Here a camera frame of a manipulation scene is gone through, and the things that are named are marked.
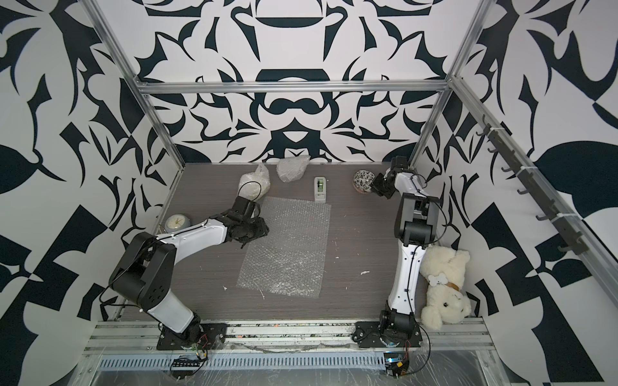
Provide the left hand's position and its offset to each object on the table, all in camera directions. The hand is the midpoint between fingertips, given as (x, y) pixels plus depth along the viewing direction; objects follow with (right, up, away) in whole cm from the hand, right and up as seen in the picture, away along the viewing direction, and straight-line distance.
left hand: (264, 226), depth 94 cm
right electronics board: (+43, -37, -23) cm, 61 cm away
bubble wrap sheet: (+10, +24, +17) cm, 31 cm away
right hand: (+45, +17, +14) cm, 50 cm away
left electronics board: (-19, -38, -21) cm, 48 cm away
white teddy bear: (+61, -11, -15) cm, 64 cm away
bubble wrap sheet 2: (+11, -11, -5) cm, 16 cm away
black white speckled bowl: (+42, +18, +17) cm, 49 cm away
